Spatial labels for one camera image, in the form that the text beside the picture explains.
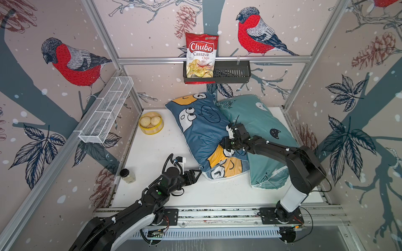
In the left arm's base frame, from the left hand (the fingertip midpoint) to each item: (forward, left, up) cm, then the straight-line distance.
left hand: (201, 170), depth 80 cm
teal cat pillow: (+29, -35, +7) cm, 46 cm away
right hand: (+18, -12, -1) cm, 22 cm away
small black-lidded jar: (-3, +39, -1) cm, 39 cm away
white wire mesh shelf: (+12, +49, +21) cm, 54 cm away
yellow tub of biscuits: (+36, +37, -5) cm, 52 cm away
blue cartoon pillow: (+27, -1, +6) cm, 27 cm away
